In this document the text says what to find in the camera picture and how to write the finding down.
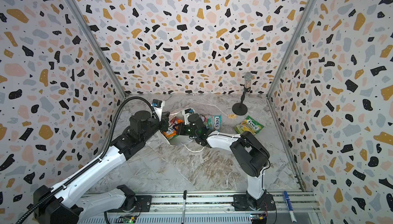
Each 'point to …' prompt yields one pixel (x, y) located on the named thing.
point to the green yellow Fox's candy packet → (248, 125)
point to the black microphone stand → (240, 108)
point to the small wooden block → (232, 116)
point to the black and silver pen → (184, 195)
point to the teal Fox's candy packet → (213, 121)
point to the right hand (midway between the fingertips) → (170, 124)
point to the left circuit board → (126, 219)
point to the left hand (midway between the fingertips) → (168, 110)
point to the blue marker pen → (290, 207)
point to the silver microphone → (247, 77)
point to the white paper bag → (178, 139)
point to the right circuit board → (257, 218)
